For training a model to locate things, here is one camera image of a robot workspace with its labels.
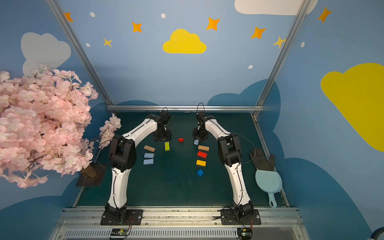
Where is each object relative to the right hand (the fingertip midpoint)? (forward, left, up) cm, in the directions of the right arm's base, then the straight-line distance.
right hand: (196, 137), depth 105 cm
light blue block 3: (-20, +30, -1) cm, 36 cm away
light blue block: (-4, 0, +1) cm, 5 cm away
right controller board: (-54, -27, -5) cm, 60 cm away
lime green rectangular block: (-8, +20, -1) cm, 22 cm away
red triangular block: (-2, +11, -1) cm, 11 cm away
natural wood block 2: (-12, +31, +1) cm, 34 cm away
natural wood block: (-7, -6, -1) cm, 10 cm away
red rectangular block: (-13, -4, -1) cm, 13 cm away
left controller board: (-58, +35, -3) cm, 68 cm away
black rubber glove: (-14, -42, -2) cm, 44 cm away
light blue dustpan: (-28, -45, -2) cm, 53 cm away
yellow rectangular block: (-19, -4, -1) cm, 19 cm away
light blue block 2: (-16, +30, 0) cm, 35 cm away
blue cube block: (-26, -3, 0) cm, 26 cm away
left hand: (-5, +21, +5) cm, 22 cm away
